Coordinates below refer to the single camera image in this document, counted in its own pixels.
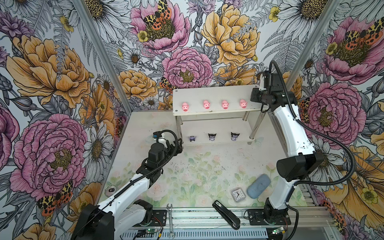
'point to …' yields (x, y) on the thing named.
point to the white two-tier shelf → (216, 114)
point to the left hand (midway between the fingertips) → (175, 145)
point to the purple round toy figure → (192, 138)
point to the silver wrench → (171, 234)
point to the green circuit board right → (275, 231)
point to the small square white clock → (238, 194)
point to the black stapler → (227, 215)
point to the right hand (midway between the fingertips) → (255, 97)
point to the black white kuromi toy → (212, 137)
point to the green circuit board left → (151, 230)
